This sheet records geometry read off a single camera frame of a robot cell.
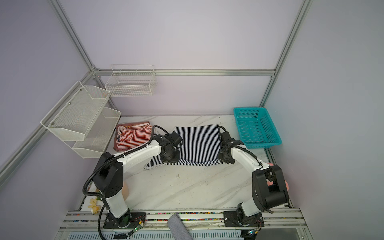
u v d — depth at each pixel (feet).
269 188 1.44
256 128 3.72
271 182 1.61
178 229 2.26
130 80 3.13
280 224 2.44
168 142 2.13
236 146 1.96
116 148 3.18
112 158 1.61
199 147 3.32
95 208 2.45
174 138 2.36
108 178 1.52
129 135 3.27
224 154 2.16
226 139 2.36
